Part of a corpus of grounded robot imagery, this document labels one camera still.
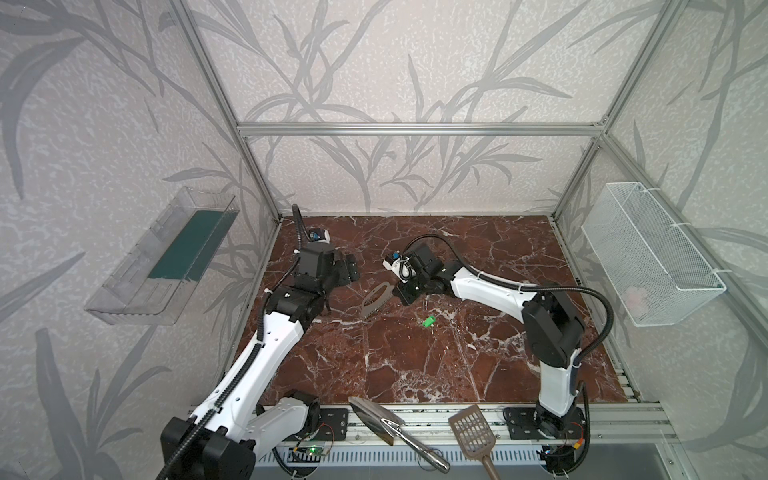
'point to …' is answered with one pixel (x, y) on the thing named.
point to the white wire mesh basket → (657, 274)
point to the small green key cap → (431, 320)
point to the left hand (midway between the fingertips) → (345, 254)
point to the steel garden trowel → (386, 425)
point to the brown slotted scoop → (475, 436)
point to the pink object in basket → (636, 299)
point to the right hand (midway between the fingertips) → (394, 284)
